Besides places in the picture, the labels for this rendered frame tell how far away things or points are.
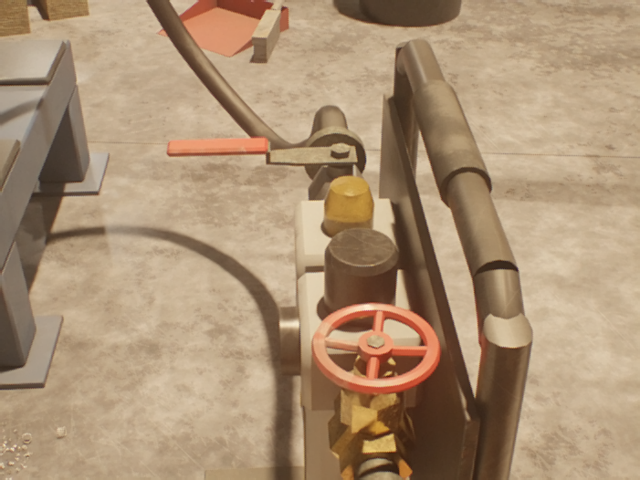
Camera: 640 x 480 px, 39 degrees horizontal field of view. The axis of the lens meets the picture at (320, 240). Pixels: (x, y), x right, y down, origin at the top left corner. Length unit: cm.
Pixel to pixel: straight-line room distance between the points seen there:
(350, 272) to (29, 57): 104
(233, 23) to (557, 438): 147
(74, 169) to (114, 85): 43
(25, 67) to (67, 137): 17
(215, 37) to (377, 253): 170
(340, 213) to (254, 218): 88
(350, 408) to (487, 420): 9
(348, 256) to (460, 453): 15
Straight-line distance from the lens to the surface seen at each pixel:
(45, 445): 118
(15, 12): 234
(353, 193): 65
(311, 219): 68
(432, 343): 51
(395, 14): 229
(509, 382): 46
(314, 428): 65
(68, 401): 123
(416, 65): 68
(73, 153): 163
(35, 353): 129
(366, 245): 57
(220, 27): 229
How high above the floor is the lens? 84
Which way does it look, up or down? 35 degrees down
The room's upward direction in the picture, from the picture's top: straight up
